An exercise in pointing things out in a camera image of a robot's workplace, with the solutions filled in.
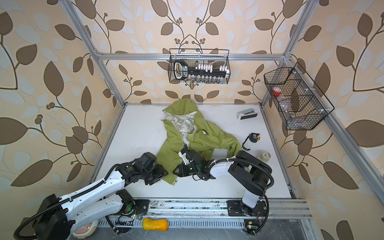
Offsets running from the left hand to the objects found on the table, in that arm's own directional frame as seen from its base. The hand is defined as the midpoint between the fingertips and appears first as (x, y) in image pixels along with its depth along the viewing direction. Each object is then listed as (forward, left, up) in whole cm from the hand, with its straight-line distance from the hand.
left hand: (167, 175), depth 80 cm
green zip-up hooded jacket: (+32, -6, +2) cm, 33 cm away
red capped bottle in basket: (+38, -58, +29) cm, 75 cm away
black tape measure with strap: (+27, -52, -3) cm, 59 cm away
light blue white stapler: (+47, -51, -2) cm, 69 cm away
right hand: (+2, -3, -3) cm, 5 cm away
